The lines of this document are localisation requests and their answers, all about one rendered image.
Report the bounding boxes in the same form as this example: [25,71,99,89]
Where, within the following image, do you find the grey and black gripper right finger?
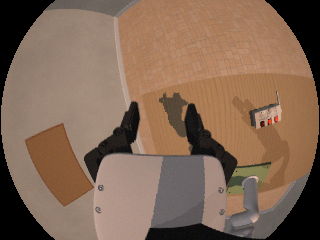
[184,103,238,185]

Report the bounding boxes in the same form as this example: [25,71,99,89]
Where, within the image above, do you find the grey power strip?
[252,91,282,129]

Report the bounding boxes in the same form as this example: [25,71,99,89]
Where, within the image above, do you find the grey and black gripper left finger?
[84,101,140,183]

